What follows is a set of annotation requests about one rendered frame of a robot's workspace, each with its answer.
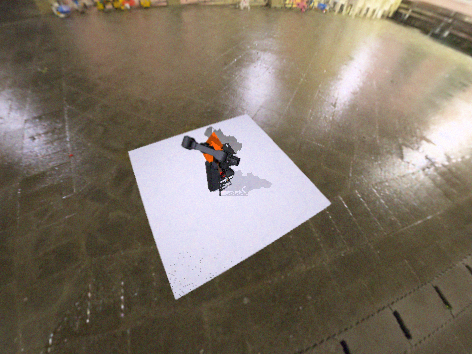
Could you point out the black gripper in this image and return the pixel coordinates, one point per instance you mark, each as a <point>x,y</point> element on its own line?
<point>225,169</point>

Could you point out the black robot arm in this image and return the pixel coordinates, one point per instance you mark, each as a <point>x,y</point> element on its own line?
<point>223,156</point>

